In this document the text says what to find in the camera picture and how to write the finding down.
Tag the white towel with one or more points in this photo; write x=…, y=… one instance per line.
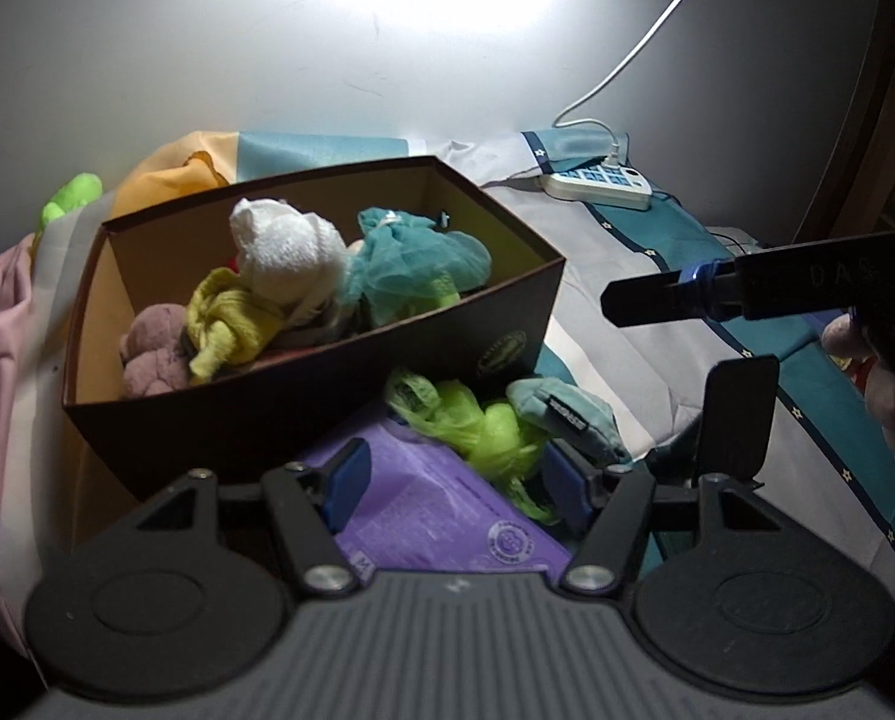
x=282, y=247

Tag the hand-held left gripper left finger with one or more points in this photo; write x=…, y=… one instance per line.
x=346, y=480

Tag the pink plush cloth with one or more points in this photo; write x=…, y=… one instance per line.
x=151, y=345

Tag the teal mesh cloth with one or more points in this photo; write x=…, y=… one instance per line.
x=410, y=255

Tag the purple plastic packet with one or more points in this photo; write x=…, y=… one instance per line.
x=432, y=510

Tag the neon green plush toy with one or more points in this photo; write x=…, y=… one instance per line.
x=76, y=191

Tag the teal fabric pouch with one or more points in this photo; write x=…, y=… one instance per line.
x=552, y=401

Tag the dark brown cardboard box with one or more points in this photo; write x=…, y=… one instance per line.
x=267, y=420

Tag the neon green mesh bag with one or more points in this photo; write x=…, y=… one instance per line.
x=492, y=427

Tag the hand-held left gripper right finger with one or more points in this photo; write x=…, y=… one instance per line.
x=567, y=476

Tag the yellow cloth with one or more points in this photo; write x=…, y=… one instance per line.
x=230, y=322

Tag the white power strip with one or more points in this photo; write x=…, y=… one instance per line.
x=597, y=184

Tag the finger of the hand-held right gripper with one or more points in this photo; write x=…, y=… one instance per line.
x=740, y=412
x=650, y=300

